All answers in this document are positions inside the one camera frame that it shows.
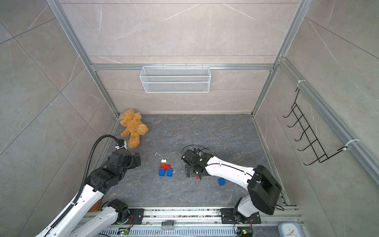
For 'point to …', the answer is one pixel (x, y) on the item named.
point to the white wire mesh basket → (175, 79)
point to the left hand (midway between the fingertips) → (131, 153)
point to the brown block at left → (97, 206)
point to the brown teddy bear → (134, 127)
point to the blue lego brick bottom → (169, 172)
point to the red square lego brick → (198, 177)
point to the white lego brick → (163, 160)
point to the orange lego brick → (163, 163)
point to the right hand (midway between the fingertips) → (197, 172)
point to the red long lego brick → (165, 167)
